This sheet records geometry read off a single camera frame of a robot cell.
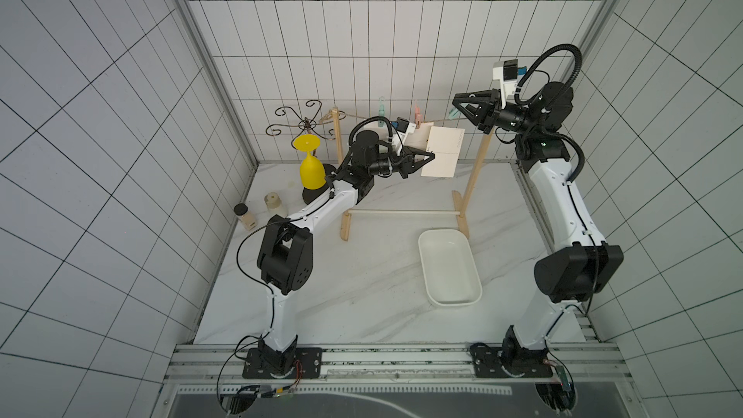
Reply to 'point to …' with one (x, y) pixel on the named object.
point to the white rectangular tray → (450, 268)
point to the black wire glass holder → (308, 125)
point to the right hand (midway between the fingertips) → (461, 95)
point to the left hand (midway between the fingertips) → (431, 160)
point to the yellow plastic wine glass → (312, 172)
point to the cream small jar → (275, 205)
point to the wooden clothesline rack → (466, 199)
